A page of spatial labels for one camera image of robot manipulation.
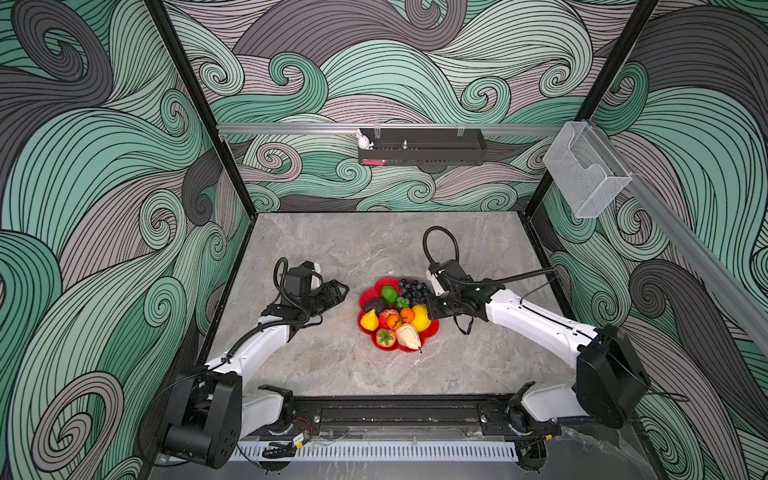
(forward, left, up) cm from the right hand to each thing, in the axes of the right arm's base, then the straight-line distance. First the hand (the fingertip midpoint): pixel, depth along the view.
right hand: (427, 307), depth 85 cm
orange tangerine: (-5, +10, +1) cm, 11 cm away
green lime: (+7, +11, -4) cm, 13 cm away
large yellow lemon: (-3, +2, -1) cm, 4 cm away
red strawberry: (-9, +12, 0) cm, 15 cm away
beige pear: (-8, +6, -2) cm, 10 cm away
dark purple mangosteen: (+3, +7, -2) cm, 8 cm away
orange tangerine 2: (-2, +6, -1) cm, 6 cm away
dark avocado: (+2, +14, -3) cm, 15 cm away
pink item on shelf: (+37, +16, +24) cm, 47 cm away
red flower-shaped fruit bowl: (+7, +15, -4) cm, 17 cm away
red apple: (-2, +13, -2) cm, 13 cm away
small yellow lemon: (-4, +17, -1) cm, 17 cm away
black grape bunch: (+5, +3, 0) cm, 5 cm away
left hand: (+4, +25, +2) cm, 25 cm away
